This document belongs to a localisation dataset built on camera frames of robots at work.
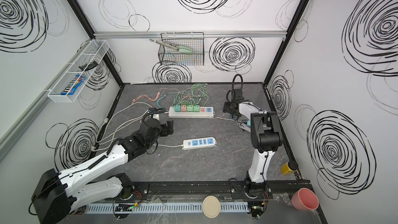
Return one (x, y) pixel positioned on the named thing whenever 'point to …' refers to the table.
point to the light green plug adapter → (190, 108)
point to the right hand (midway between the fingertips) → (230, 108)
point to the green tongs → (182, 48)
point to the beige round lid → (211, 207)
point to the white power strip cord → (118, 111)
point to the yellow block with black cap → (285, 170)
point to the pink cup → (304, 199)
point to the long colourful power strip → (207, 112)
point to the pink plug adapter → (184, 108)
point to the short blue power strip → (198, 143)
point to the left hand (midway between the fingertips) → (168, 121)
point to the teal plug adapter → (177, 108)
